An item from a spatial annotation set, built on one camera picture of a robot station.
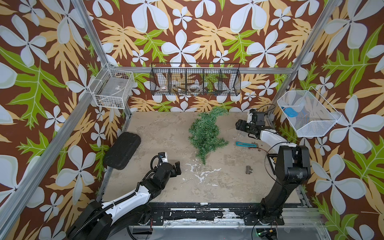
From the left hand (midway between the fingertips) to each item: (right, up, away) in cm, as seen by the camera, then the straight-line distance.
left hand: (173, 161), depth 87 cm
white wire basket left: (-36, +44, -1) cm, 56 cm away
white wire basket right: (+76, +26, -5) cm, 81 cm away
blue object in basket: (+69, +29, 0) cm, 75 cm away
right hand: (+43, +23, +11) cm, 50 cm away
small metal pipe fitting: (+45, -6, +2) cm, 45 cm away
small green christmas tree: (+16, +18, -19) cm, 31 cm away
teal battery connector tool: (+47, +9, +13) cm, 50 cm away
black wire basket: (+12, +52, +10) cm, 55 cm away
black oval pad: (-33, +7, +6) cm, 34 cm away
